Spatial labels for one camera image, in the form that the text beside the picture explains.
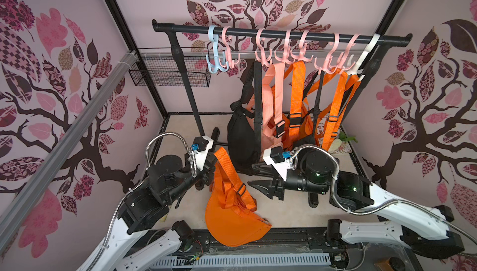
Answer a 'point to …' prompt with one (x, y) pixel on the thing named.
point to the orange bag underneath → (230, 208)
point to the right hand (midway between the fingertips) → (251, 172)
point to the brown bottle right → (383, 265)
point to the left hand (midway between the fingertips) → (218, 156)
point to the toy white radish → (336, 143)
